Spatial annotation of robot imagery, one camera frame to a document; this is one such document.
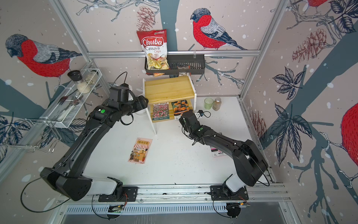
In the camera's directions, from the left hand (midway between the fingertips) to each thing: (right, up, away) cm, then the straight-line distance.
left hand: (145, 99), depth 73 cm
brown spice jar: (+47, -2, +33) cm, 57 cm away
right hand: (+17, -10, +13) cm, 24 cm away
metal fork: (-42, 0, -2) cm, 42 cm away
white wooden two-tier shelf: (+9, +6, +8) cm, 13 cm away
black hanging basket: (+18, +29, +34) cm, 48 cm away
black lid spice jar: (-38, +7, +5) cm, 39 cm away
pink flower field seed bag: (+5, -7, +19) cm, 21 cm away
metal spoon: (-36, -2, -2) cm, 36 cm away
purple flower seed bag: (+42, -34, +15) cm, 56 cm away
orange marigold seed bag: (+18, -5, +19) cm, 27 cm away
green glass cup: (+41, 0, +38) cm, 56 cm away
